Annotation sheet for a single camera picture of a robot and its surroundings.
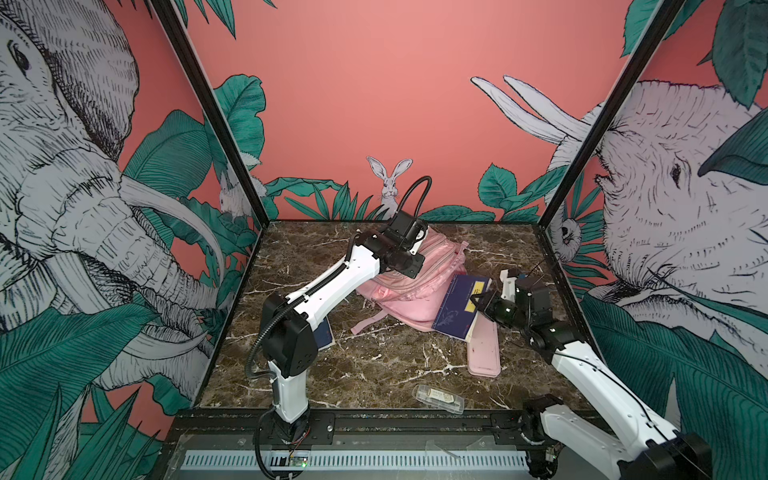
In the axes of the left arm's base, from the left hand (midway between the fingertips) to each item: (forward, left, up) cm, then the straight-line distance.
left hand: (418, 258), depth 81 cm
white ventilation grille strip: (-44, +15, -22) cm, 51 cm away
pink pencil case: (-21, -19, -20) cm, 35 cm away
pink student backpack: (-6, 0, -14) cm, 15 cm away
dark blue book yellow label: (-12, -10, -10) cm, 19 cm away
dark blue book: (-12, +28, -21) cm, 37 cm away
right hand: (-10, -13, -4) cm, 17 cm away
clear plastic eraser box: (-31, -4, -21) cm, 38 cm away
